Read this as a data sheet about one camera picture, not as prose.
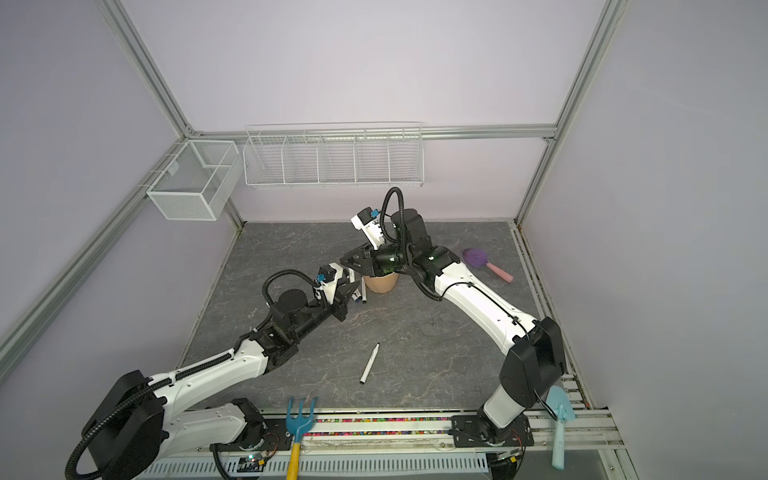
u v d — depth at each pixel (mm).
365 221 643
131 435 399
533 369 423
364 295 981
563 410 753
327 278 643
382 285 935
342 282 671
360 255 643
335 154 1048
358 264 680
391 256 633
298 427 740
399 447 738
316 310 670
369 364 844
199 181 981
